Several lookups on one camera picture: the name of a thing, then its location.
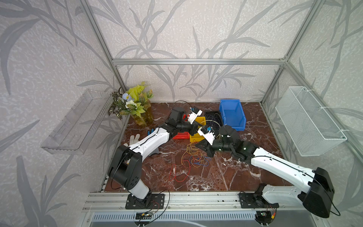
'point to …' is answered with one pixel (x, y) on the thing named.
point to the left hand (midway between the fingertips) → (203, 127)
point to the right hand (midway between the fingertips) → (196, 144)
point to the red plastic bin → (184, 135)
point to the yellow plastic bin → (200, 121)
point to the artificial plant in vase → (134, 101)
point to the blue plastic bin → (232, 114)
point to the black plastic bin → (213, 119)
